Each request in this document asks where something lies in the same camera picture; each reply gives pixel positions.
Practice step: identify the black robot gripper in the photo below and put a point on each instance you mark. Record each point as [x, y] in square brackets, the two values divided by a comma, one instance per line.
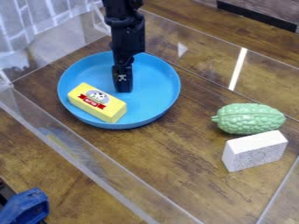
[128, 25]

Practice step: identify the yellow butter brick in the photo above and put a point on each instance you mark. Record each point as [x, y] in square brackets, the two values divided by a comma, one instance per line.
[98, 103]

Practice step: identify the blue round tray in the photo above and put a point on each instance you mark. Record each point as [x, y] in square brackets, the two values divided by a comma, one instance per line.
[157, 88]

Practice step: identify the white foam brick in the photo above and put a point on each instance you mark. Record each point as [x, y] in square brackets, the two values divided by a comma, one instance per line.
[254, 150]

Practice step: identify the white checkered cloth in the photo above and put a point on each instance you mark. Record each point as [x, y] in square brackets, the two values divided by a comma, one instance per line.
[25, 18]

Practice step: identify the green bitter gourd toy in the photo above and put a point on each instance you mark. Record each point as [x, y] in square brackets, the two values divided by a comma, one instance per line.
[249, 118]

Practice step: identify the clear acrylic enclosure wall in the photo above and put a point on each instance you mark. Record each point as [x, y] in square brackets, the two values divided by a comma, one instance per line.
[158, 174]

